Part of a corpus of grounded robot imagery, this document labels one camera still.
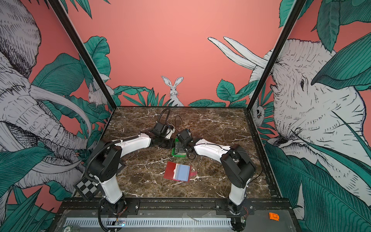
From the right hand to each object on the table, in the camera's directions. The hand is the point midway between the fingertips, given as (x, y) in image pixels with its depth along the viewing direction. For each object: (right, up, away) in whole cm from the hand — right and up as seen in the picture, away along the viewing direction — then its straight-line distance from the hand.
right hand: (181, 146), depth 91 cm
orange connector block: (+47, -31, -20) cm, 60 cm away
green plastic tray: (-1, -1, -9) cm, 9 cm away
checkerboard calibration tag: (-51, -20, -14) cm, 57 cm away
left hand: (-3, +2, +1) cm, 4 cm away
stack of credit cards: (0, -5, 0) cm, 5 cm away
